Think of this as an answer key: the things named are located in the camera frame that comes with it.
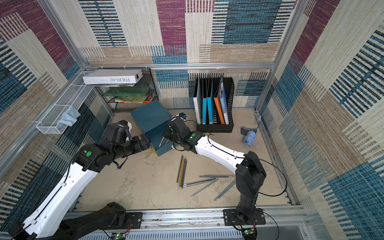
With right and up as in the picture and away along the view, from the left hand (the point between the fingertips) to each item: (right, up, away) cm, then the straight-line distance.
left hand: (144, 141), depth 70 cm
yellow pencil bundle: (+16, -21, +17) cm, 31 cm away
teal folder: (+31, +20, +17) cm, 40 cm away
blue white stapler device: (+59, +2, +27) cm, 65 cm away
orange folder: (+39, +17, +22) cm, 48 cm away
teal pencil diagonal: (+29, -27, +13) cm, 41 cm away
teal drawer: (+6, -3, +7) cm, 10 cm away
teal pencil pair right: (+40, -28, +12) cm, 50 cm away
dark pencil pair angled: (+20, -25, +15) cm, 36 cm away
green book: (-21, +30, +31) cm, 48 cm away
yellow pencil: (+6, -1, +8) cm, 10 cm away
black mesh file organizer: (+34, +22, +19) cm, 45 cm away
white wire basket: (-41, +23, +12) cm, 49 cm away
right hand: (+6, +5, +9) cm, 12 cm away
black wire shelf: (-6, +36, +24) cm, 43 cm away
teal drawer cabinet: (0, +11, +17) cm, 20 cm away
